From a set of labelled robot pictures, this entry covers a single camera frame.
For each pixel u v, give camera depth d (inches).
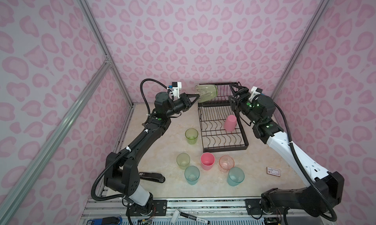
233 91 24.8
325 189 15.2
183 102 25.7
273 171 33.1
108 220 26.2
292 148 18.3
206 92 25.6
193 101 27.2
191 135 38.2
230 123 38.4
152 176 33.0
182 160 34.6
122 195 19.4
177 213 27.2
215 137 38.5
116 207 29.5
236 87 25.4
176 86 27.2
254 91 25.8
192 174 32.8
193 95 27.8
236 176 32.4
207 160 33.9
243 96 24.3
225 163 34.5
